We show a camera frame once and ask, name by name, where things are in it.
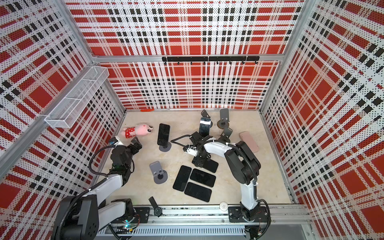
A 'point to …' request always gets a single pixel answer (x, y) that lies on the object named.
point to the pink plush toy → (140, 129)
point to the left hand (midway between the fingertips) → (131, 143)
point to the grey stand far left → (205, 124)
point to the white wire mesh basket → (69, 109)
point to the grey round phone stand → (225, 134)
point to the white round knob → (223, 206)
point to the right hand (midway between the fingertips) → (200, 159)
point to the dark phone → (204, 134)
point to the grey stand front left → (160, 176)
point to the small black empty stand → (158, 211)
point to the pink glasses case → (246, 136)
